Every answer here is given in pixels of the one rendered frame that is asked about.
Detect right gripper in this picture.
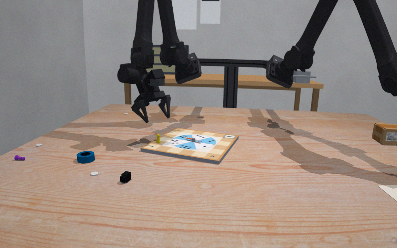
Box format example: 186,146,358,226
131,91,171,123

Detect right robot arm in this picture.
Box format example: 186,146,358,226
117,0,199,94

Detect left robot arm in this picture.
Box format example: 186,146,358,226
269,0,397,96

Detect blue ring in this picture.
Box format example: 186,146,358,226
77,151,95,164

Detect brown cardboard box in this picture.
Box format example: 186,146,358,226
372,123,397,145

